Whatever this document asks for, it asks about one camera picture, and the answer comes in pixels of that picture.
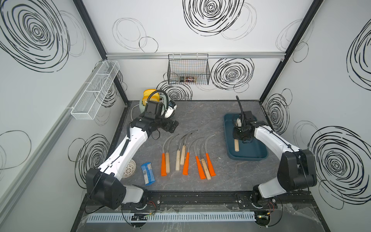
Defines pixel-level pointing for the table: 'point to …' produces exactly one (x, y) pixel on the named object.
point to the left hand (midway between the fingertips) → (170, 119)
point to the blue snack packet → (148, 173)
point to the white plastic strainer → (130, 169)
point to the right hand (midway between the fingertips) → (236, 135)
